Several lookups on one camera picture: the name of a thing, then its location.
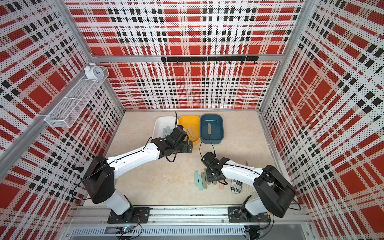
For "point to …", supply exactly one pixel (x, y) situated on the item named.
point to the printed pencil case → (236, 186)
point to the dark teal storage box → (217, 133)
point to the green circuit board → (124, 230)
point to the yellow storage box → (191, 125)
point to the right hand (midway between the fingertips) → (215, 176)
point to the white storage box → (163, 126)
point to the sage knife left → (203, 175)
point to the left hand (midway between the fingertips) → (187, 145)
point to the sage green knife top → (209, 131)
